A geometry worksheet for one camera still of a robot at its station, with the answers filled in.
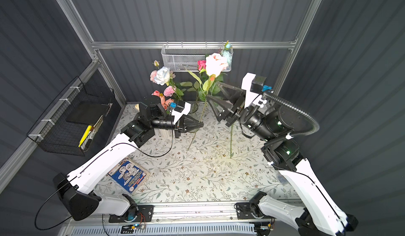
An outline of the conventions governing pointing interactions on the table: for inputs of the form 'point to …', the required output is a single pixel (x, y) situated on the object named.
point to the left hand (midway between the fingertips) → (204, 127)
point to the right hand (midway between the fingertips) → (218, 90)
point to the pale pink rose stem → (231, 153)
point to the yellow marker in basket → (86, 131)
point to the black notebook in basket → (87, 112)
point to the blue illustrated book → (129, 175)
